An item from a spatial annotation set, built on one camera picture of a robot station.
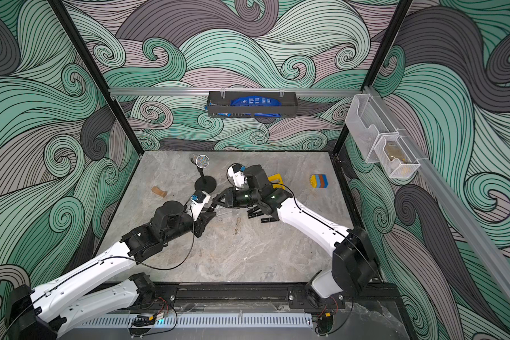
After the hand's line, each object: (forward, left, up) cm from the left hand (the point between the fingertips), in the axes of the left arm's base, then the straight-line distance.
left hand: (214, 209), depth 73 cm
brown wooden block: (+21, +33, -21) cm, 45 cm away
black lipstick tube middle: (+9, -16, -20) cm, 27 cm away
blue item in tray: (+46, -15, +14) cm, 51 cm away
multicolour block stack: (+26, -47, -18) cm, 57 cm away
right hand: (+2, -1, +2) cm, 4 cm away
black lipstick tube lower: (+6, -19, -21) cm, 29 cm away
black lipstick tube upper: (+10, -14, -19) cm, 26 cm away
